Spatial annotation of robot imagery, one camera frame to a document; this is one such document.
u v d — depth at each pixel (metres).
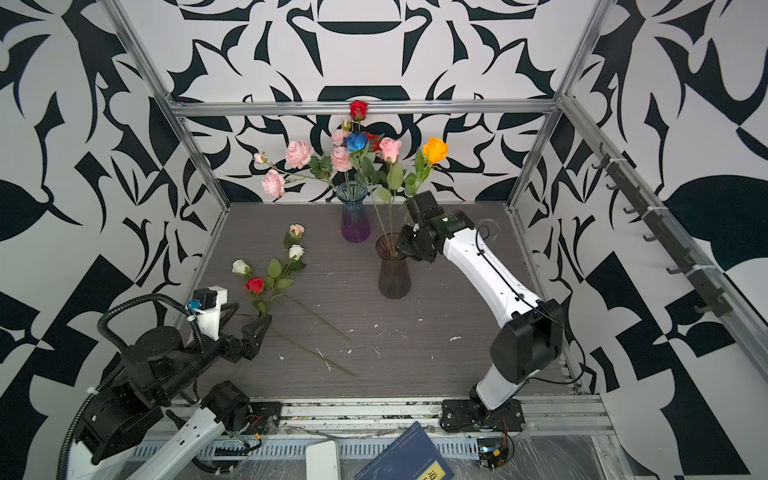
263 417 0.73
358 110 0.85
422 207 0.63
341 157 0.87
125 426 0.42
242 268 0.98
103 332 0.39
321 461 0.65
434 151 0.73
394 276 0.96
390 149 0.73
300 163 0.79
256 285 0.94
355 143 0.73
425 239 0.57
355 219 1.05
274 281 0.96
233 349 0.55
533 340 0.43
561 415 0.76
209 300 0.52
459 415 0.75
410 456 0.69
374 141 0.88
